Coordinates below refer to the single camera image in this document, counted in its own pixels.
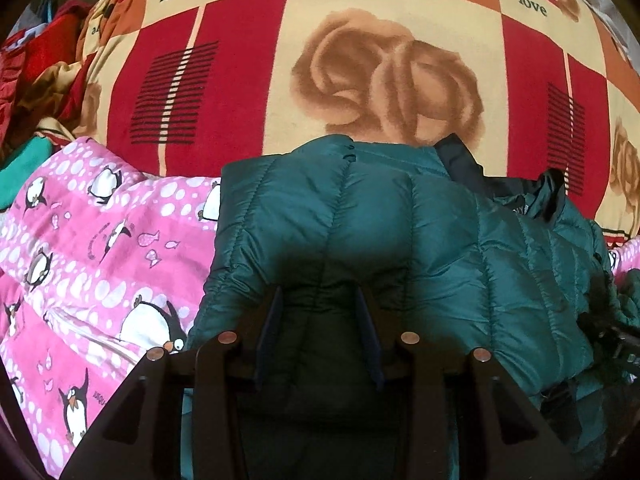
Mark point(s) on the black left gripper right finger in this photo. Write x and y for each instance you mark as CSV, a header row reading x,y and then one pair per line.
x,y
448,415

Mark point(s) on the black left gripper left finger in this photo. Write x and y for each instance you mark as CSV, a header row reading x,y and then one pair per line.
x,y
138,433

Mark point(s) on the dark green puffer jacket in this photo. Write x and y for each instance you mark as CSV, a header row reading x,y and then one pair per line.
x,y
464,259

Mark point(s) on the pink penguin bedsheet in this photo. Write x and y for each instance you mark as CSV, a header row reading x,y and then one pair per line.
x,y
99,263

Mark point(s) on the teal green garment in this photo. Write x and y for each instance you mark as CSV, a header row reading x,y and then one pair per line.
x,y
20,165

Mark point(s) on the red orange rose blanket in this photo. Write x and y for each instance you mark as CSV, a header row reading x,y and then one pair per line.
x,y
182,87

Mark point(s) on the red garment pile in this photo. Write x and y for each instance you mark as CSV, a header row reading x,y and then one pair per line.
x,y
28,53

